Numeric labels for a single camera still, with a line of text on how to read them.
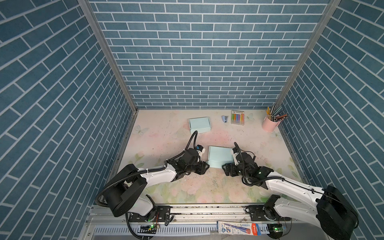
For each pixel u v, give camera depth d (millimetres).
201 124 1068
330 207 407
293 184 508
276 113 1025
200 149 784
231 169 748
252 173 640
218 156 929
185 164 666
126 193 428
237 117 1150
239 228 695
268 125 1046
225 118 1134
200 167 753
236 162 751
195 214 753
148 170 490
